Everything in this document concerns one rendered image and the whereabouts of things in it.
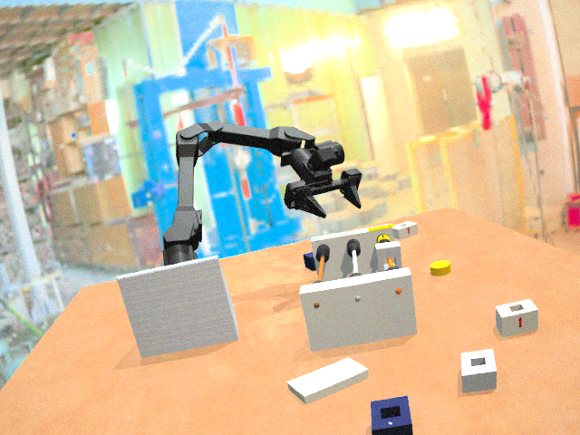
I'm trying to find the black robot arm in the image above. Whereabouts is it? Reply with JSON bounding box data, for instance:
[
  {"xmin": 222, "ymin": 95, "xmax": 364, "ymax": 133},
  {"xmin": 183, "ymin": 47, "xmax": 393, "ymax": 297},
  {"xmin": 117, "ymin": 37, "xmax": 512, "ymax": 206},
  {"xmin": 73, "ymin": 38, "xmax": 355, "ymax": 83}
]
[{"xmin": 163, "ymin": 121, "xmax": 344, "ymax": 266}]

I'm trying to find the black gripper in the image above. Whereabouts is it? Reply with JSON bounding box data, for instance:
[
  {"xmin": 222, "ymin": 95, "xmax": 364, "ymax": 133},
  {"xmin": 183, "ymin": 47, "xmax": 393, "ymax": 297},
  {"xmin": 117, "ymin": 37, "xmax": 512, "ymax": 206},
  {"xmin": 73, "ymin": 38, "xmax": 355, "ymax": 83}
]
[{"xmin": 284, "ymin": 163, "xmax": 363, "ymax": 218}]

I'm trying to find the yellow disc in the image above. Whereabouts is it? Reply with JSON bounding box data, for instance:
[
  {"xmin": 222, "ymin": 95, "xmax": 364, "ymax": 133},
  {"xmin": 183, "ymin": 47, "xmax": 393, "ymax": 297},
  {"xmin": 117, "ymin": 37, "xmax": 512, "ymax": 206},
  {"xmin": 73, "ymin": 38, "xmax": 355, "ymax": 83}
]
[{"xmin": 430, "ymin": 260, "xmax": 451, "ymax": 276}]

